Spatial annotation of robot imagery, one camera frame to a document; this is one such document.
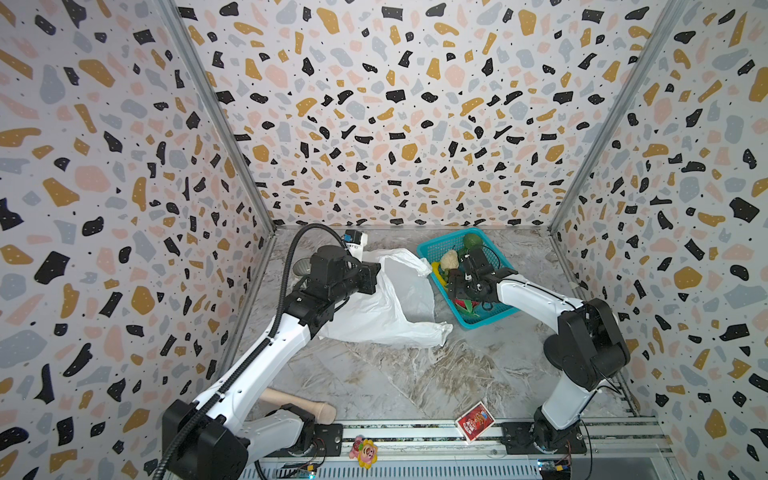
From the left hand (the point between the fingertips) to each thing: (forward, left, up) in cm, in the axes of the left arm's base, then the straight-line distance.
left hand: (381, 260), depth 74 cm
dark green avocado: (+25, -31, -20) cm, 44 cm away
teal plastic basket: (+18, -37, -22) cm, 47 cm away
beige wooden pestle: (-29, +15, -25) cm, 41 cm away
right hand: (+6, -23, -20) cm, 31 cm away
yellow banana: (+18, -18, -27) cm, 37 cm away
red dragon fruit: (-4, -24, -17) cm, 29 cm away
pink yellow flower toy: (-37, +4, -25) cm, 45 cm away
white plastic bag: (-10, -5, -7) cm, 13 cm away
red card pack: (-31, -24, -27) cm, 48 cm away
